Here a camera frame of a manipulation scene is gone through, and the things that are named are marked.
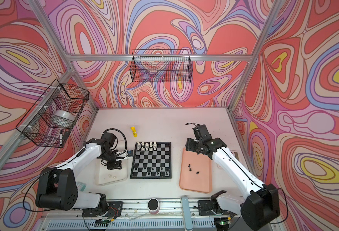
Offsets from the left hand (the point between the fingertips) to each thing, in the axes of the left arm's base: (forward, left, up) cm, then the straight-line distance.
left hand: (120, 161), depth 86 cm
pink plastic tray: (-7, -46, -3) cm, 46 cm away
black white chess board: (+1, -19, -2) cm, 19 cm away
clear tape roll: (+13, +24, +28) cm, 39 cm away
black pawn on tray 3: (-6, -47, -3) cm, 47 cm away
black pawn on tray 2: (-4, -43, -3) cm, 43 cm away
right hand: (+3, -43, +10) cm, 44 cm away
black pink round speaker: (-24, -22, +1) cm, 32 cm away
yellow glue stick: (+21, -5, +2) cm, 22 cm away
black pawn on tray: (-2, -42, -3) cm, 42 cm away
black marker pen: (+3, +25, +21) cm, 33 cm away
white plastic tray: (-8, +8, -3) cm, 12 cm away
